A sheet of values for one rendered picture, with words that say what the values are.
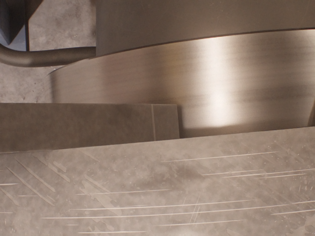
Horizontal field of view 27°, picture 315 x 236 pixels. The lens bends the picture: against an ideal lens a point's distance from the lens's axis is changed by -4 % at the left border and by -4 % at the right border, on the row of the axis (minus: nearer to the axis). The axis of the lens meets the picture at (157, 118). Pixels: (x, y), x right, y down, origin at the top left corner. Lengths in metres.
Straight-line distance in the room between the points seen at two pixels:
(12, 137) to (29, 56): 0.54
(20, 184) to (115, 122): 0.08
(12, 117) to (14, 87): 0.94
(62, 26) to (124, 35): 0.71
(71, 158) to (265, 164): 0.11
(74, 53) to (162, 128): 0.42
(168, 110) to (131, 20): 0.14
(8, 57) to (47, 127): 0.53
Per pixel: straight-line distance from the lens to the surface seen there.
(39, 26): 1.32
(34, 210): 0.38
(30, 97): 1.30
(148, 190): 0.35
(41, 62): 0.90
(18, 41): 1.31
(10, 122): 0.37
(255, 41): 0.50
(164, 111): 0.48
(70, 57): 0.89
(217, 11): 0.56
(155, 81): 0.51
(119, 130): 0.44
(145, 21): 0.59
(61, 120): 0.40
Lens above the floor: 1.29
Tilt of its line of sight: 83 degrees down
